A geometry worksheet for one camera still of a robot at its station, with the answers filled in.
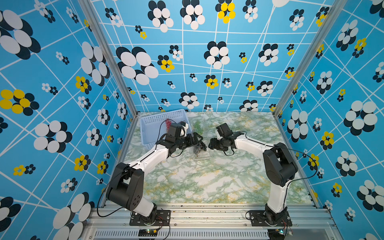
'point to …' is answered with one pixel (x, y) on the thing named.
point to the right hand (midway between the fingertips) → (214, 145)
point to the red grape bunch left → (168, 123)
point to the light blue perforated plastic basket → (153, 126)
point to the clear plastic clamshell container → (205, 126)
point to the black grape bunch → (202, 146)
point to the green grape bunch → (198, 127)
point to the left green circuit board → (147, 232)
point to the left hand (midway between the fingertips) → (199, 138)
